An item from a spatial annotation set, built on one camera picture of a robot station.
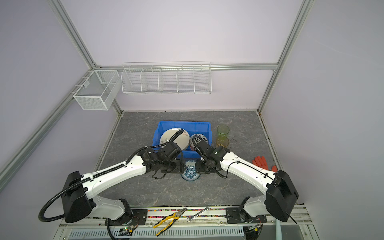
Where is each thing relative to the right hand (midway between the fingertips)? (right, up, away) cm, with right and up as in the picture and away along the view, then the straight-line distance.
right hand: (198, 171), depth 79 cm
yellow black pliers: (-13, -22, -5) cm, 25 cm away
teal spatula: (+37, -24, -10) cm, 45 cm away
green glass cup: (+17, +21, +22) cm, 35 cm away
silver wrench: (0, -21, -4) cm, 21 cm away
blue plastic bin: (-4, +23, +33) cm, 40 cm away
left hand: (-9, +1, -3) cm, 10 cm away
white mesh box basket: (-65, +47, +18) cm, 82 cm away
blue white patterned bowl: (-5, -2, +2) cm, 5 cm away
